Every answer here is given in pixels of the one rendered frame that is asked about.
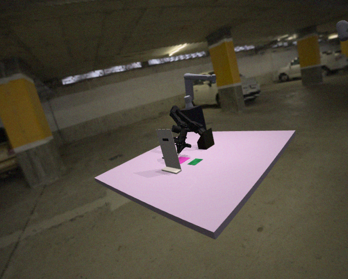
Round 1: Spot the green flat square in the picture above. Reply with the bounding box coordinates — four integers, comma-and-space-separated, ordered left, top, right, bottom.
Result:
188, 158, 203, 166

